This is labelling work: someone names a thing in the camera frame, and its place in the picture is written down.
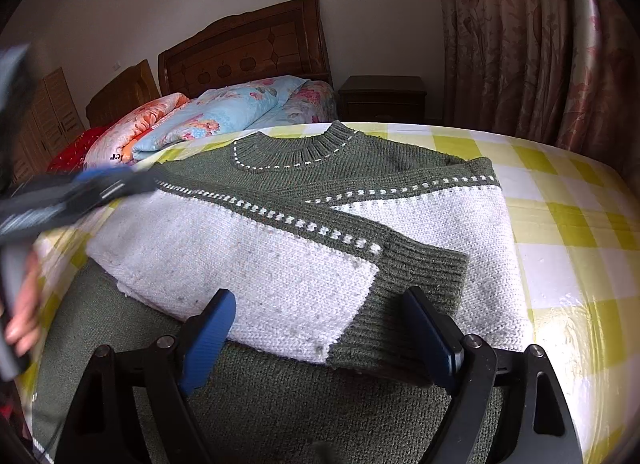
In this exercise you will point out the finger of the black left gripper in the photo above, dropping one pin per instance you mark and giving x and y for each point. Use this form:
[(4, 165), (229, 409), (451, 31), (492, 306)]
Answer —
[(83, 199)]

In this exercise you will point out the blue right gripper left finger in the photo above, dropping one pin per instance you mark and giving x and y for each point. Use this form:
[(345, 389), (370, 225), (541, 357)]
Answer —
[(202, 338)]

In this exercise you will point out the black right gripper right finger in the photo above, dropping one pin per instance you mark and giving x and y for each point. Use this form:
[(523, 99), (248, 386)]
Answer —
[(432, 340)]

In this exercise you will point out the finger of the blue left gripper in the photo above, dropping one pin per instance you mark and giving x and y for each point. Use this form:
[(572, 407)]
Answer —
[(105, 177)]

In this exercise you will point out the green white knit sweater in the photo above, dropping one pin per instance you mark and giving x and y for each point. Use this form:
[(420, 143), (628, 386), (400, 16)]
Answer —
[(316, 238)]

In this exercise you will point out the person's left hand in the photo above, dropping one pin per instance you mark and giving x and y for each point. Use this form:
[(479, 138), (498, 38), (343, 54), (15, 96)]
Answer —
[(23, 330)]

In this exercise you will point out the red patterned blanket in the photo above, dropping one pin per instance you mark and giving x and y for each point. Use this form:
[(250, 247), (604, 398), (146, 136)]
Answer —
[(72, 157)]

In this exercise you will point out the pink orange floral quilt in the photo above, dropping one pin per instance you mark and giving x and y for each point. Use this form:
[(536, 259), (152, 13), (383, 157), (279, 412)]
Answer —
[(114, 146)]

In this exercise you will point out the wooden louvered wardrobe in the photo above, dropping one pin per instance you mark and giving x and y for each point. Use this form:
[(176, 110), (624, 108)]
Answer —
[(52, 122)]

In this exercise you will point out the small wooden headboard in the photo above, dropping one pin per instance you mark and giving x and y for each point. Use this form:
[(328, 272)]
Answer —
[(132, 88)]

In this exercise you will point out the light blue floral quilt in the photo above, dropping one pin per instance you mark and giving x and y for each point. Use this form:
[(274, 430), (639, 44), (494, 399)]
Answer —
[(221, 111)]

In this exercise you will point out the yellow checkered bed sheet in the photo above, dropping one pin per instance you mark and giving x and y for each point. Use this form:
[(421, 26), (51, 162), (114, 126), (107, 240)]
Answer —
[(576, 233)]

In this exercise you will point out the pink floral pillow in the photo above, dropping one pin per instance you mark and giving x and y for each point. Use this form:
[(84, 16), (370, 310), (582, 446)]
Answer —
[(314, 102)]

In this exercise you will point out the large wooden headboard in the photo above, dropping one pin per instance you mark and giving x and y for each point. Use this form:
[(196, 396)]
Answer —
[(281, 39)]

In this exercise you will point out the dark wooden nightstand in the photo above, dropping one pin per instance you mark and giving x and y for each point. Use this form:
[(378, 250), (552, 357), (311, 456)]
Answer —
[(392, 99)]

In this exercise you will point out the pink floral curtain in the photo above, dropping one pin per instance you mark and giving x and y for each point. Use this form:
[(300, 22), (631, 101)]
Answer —
[(562, 72)]

